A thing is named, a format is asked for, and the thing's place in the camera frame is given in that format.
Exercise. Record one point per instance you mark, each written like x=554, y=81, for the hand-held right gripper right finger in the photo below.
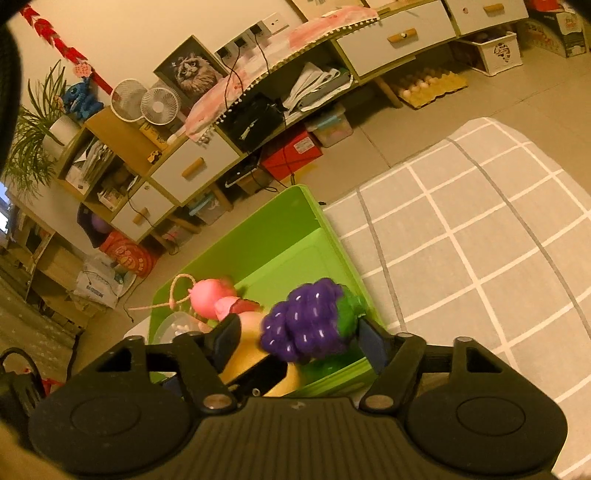
x=371, y=346

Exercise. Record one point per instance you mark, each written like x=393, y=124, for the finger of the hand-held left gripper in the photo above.
x=258, y=376

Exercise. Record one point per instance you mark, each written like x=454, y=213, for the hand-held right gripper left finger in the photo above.
x=228, y=341

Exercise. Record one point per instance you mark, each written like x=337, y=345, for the clear cotton swab container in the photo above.
x=178, y=325

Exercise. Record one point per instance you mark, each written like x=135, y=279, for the purple grape toy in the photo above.
x=304, y=323

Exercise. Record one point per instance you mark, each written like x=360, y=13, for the green plastic box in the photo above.
x=277, y=240

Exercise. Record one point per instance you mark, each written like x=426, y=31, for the grey checked mat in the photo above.
x=461, y=254

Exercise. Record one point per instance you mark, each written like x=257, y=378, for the red printed bag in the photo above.
x=129, y=256

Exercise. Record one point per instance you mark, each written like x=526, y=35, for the clear storage box blue lid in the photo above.
x=207, y=210

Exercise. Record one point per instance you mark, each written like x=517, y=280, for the white sack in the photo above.
x=101, y=284

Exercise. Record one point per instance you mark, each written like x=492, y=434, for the white cabinet drawer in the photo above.
x=152, y=198
x=217, y=152
x=466, y=18
x=369, y=50

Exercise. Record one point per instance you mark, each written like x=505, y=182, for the purple ball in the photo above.
x=100, y=225

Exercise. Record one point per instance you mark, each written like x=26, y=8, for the wooden side shelf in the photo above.
x=51, y=267

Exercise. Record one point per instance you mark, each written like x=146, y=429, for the red box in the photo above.
x=291, y=157

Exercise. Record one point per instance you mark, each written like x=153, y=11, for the black bag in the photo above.
x=258, y=120

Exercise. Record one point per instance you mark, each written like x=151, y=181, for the stack of shelf papers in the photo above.
x=90, y=164

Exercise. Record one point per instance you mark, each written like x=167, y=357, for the wooden cabinet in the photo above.
x=120, y=134

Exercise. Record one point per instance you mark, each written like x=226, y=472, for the pink cloth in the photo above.
x=217, y=99

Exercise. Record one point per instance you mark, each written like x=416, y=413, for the small white fan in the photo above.
x=159, y=106

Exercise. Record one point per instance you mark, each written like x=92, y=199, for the egg tray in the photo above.
x=429, y=87

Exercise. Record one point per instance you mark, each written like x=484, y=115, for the large white fan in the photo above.
x=127, y=97

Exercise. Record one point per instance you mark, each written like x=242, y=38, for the pile of folded papers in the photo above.
x=309, y=87

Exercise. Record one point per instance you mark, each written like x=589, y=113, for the framed cat picture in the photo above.
x=191, y=71

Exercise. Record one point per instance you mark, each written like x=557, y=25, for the potted green plant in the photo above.
x=32, y=138

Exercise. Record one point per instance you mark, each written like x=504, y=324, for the blue plush toy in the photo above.
x=81, y=99

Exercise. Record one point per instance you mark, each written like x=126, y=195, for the white cutout crate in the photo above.
x=489, y=53

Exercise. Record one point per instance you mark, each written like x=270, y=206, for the red hanging decoration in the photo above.
x=69, y=50

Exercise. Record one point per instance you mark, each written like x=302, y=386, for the printed cardboard box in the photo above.
x=554, y=32

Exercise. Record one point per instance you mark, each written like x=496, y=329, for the wall socket panel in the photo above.
x=272, y=25

